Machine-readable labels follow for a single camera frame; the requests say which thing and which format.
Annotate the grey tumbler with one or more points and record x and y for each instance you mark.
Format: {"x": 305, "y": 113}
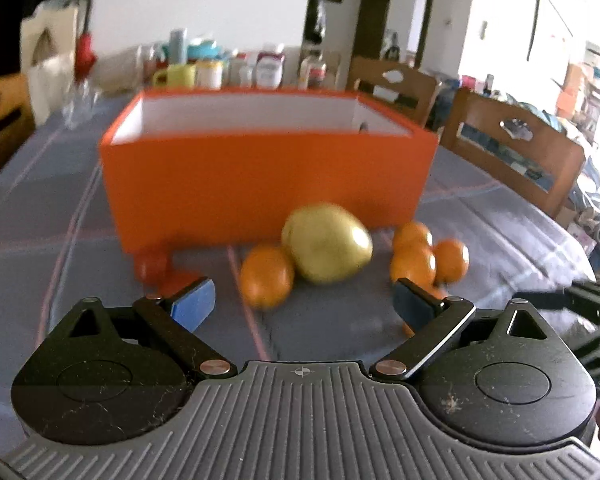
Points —
{"x": 178, "y": 45}

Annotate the orange cardboard box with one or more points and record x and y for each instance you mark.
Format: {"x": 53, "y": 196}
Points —
{"x": 260, "y": 185}

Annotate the white mug with orange band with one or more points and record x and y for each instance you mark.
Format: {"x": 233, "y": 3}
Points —
{"x": 210, "y": 75}

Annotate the wooden chair with round hole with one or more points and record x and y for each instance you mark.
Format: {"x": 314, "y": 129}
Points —
{"x": 5, "y": 110}

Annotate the teal bowl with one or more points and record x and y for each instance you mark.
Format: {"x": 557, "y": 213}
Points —
{"x": 204, "y": 50}

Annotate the yellow mug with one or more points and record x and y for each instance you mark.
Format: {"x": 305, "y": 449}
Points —
{"x": 177, "y": 76}

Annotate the sofa with blankets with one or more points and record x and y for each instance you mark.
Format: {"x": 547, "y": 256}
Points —
{"x": 597, "y": 200}

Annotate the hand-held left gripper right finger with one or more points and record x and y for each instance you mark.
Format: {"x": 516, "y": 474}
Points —
{"x": 411, "y": 305}

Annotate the yellow pear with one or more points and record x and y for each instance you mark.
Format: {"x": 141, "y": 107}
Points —
{"x": 326, "y": 242}

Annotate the red cherry tomato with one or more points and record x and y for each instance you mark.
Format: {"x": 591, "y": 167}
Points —
{"x": 177, "y": 279}
{"x": 152, "y": 265}

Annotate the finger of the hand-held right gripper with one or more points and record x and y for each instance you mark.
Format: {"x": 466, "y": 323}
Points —
{"x": 587, "y": 302}

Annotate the wooden chair with cloud cutout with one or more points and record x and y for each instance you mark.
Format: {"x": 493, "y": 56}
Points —
{"x": 375, "y": 75}
{"x": 480, "y": 110}

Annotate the white bottle with red label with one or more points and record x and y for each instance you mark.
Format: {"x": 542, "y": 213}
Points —
{"x": 270, "y": 67}

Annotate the small orange fruit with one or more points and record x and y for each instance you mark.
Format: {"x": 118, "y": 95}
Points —
{"x": 412, "y": 232}
{"x": 266, "y": 276}
{"x": 451, "y": 259}
{"x": 413, "y": 266}

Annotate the red folded umbrella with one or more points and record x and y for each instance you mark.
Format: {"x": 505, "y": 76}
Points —
{"x": 85, "y": 57}

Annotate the dark wooden door frame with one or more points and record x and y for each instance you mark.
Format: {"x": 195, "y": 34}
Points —
{"x": 380, "y": 5}

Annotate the white wall switch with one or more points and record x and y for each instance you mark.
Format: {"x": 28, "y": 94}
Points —
{"x": 484, "y": 30}

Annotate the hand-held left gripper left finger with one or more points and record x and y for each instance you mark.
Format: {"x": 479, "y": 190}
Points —
{"x": 195, "y": 302}

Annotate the white paper bag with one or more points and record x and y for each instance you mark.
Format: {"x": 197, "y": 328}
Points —
{"x": 50, "y": 60}

